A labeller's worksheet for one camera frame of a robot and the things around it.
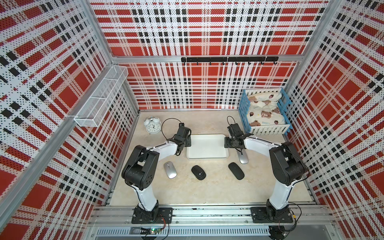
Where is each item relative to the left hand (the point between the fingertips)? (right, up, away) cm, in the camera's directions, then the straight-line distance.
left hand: (187, 138), depth 98 cm
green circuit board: (-15, -41, -28) cm, 52 cm away
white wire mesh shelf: (-59, +18, -4) cm, 62 cm away
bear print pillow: (+59, +29, +9) cm, 66 cm away
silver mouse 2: (+37, -12, -3) cm, 39 cm away
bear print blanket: (+52, +15, +7) cm, 54 cm away
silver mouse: (-9, -18, -10) cm, 23 cm away
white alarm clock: (-24, +9, +3) cm, 26 cm away
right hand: (+29, -2, -1) cm, 29 cm away
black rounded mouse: (+8, -19, -14) cm, 25 cm away
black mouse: (+31, -19, -9) cm, 38 cm away
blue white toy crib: (+68, +24, +7) cm, 73 cm away
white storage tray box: (+13, -4, -7) cm, 16 cm away
